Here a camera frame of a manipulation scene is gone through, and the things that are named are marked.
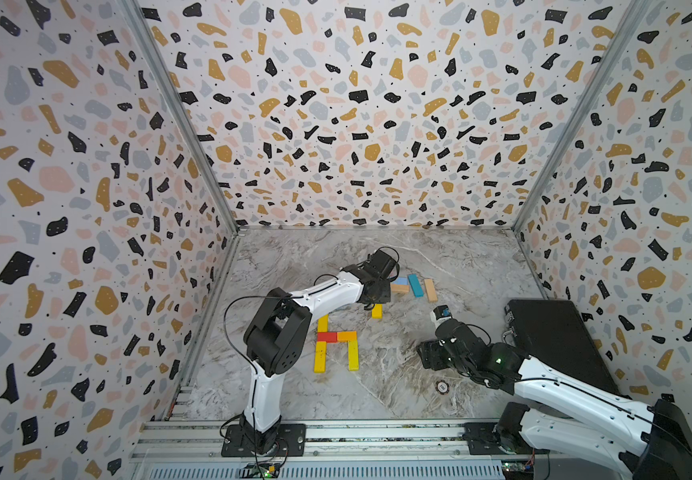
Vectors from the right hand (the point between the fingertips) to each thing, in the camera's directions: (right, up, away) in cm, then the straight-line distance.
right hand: (426, 347), depth 80 cm
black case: (+40, +2, +8) cm, 40 cm away
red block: (-28, -1, +11) cm, 30 cm away
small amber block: (-23, 0, +10) cm, 25 cm away
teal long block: (+1, +14, +24) cm, 28 cm away
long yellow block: (-30, +3, +14) cm, 33 cm away
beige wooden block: (+6, +12, +23) cm, 27 cm away
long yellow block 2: (-30, -5, +7) cm, 31 cm away
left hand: (-10, +13, +13) cm, 21 cm away
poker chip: (+5, -12, +3) cm, 13 cm away
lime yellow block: (-20, -5, +8) cm, 22 cm away
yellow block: (-13, +8, +10) cm, 18 cm away
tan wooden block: (-4, +13, +24) cm, 27 cm away
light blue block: (-4, +16, +23) cm, 28 cm away
